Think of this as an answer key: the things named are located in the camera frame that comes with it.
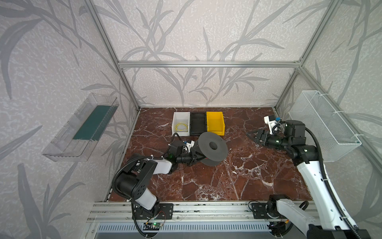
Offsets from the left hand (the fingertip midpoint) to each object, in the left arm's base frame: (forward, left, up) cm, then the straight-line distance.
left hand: (206, 153), depth 84 cm
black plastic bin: (+30, +6, -11) cm, 32 cm away
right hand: (+3, -20, +19) cm, 28 cm away
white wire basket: (-3, -54, +25) cm, 60 cm away
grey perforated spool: (+5, -4, -1) cm, 7 cm away
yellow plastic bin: (+29, -7, -9) cm, 31 cm away
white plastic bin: (+33, +18, -8) cm, 39 cm away
